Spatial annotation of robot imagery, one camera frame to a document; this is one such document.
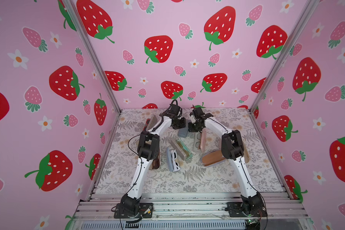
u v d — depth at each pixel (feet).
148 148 2.15
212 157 2.98
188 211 2.45
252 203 2.10
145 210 2.36
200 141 3.10
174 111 2.90
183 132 3.38
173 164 2.87
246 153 3.04
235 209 2.39
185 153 2.84
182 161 2.97
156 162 2.90
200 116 2.73
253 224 2.32
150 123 3.40
